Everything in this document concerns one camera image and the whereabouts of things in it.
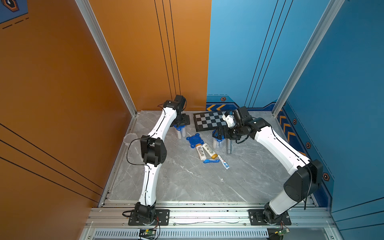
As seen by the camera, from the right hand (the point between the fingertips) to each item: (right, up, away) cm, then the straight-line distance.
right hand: (220, 134), depth 81 cm
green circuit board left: (-36, -46, -9) cm, 60 cm away
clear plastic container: (+3, -8, +17) cm, 19 cm away
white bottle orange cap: (-10, -12, +14) cm, 21 cm away
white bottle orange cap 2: (-3, -12, +13) cm, 18 cm away
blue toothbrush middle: (-5, -17, +11) cm, 21 cm away
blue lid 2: (-23, +4, +13) cm, 27 cm away
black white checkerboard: (-2, +9, +31) cm, 32 cm away
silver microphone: (+2, -3, -12) cm, 13 cm away
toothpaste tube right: (+5, -19, +11) cm, 22 cm away
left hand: (-23, +8, +17) cm, 29 cm away
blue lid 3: (-14, -5, +23) cm, 28 cm away
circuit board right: (+27, -45, -11) cm, 54 cm away
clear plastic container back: (-24, -1, +20) cm, 31 cm away
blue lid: (+1, -4, +7) cm, 8 cm away
